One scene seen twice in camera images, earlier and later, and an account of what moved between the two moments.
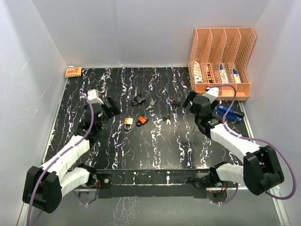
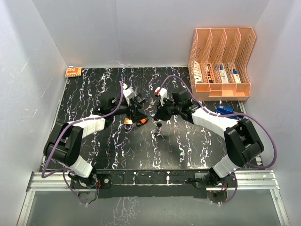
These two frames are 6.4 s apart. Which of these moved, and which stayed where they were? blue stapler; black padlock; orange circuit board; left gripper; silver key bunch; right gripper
Moved: left gripper; right gripper
Stayed: silver key bunch; black padlock; orange circuit board; blue stapler
